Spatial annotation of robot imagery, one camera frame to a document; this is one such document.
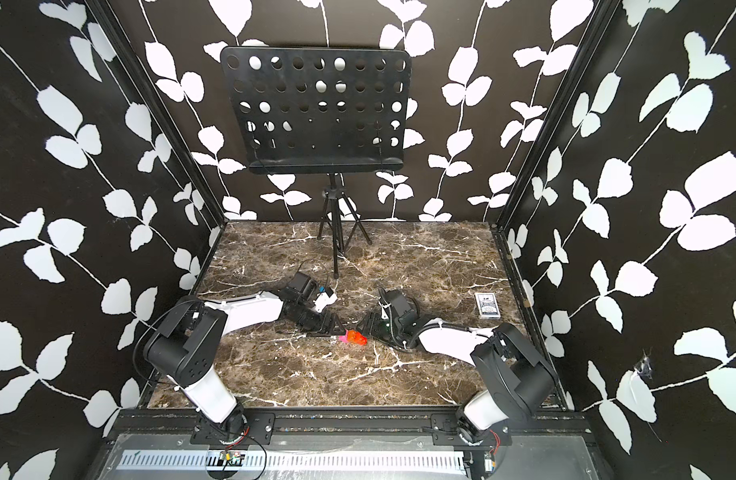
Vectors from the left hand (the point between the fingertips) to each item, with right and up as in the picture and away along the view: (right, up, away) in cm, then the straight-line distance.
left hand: (340, 329), depth 88 cm
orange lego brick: (+4, -2, -2) cm, 4 cm away
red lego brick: (+6, -2, -2) cm, 7 cm away
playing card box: (+47, +6, +7) cm, 48 cm away
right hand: (+6, +1, -3) cm, 7 cm away
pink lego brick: (+2, -2, -2) cm, 3 cm away
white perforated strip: (-8, -27, -18) cm, 33 cm away
